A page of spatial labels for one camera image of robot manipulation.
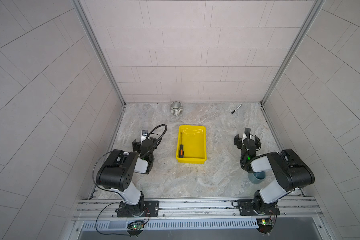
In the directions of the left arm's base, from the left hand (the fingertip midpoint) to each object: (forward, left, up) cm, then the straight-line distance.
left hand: (146, 135), depth 93 cm
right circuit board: (-45, -62, -4) cm, 76 cm away
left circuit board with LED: (-45, -3, 0) cm, 46 cm away
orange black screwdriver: (-8, -22, -2) cm, 24 cm away
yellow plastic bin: (-2, -30, -2) cm, 30 cm away
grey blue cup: (-25, -63, -2) cm, 68 cm away
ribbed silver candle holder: (+21, -18, +1) cm, 27 cm away
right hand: (+1, -62, +1) cm, 62 cm away
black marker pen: (+26, -63, -4) cm, 68 cm away
